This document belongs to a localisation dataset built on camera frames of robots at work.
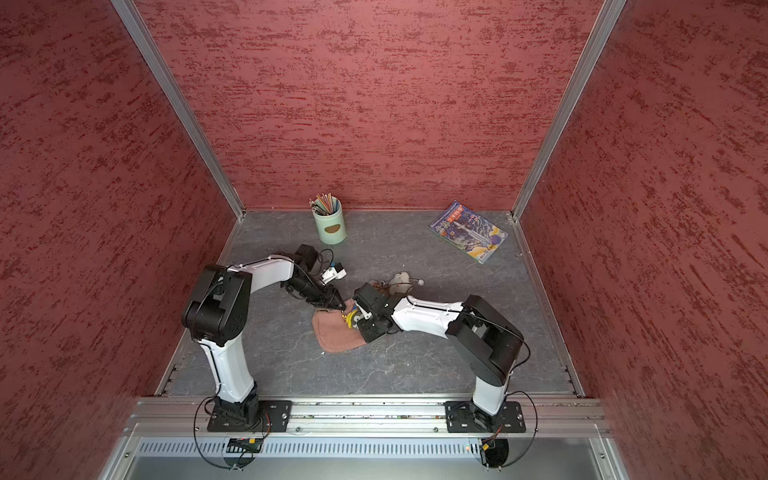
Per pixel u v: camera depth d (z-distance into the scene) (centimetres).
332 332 86
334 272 90
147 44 76
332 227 103
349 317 85
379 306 69
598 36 74
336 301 89
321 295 85
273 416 75
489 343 46
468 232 114
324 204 106
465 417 74
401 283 95
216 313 52
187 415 77
